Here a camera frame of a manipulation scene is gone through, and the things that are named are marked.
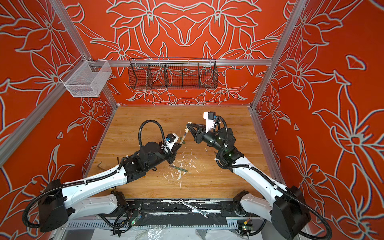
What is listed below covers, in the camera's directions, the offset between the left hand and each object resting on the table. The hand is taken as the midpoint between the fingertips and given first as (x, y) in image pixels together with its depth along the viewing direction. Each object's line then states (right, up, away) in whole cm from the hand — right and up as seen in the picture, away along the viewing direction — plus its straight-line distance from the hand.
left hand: (179, 142), depth 73 cm
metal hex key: (-49, -17, +15) cm, 54 cm away
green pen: (-2, -18, +15) cm, 23 cm away
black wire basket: (-7, +42, +27) cm, 51 cm away
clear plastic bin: (-60, +37, +19) cm, 74 cm away
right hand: (+3, +8, -6) cm, 11 cm away
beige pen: (+1, 0, -1) cm, 1 cm away
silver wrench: (0, -31, +3) cm, 31 cm away
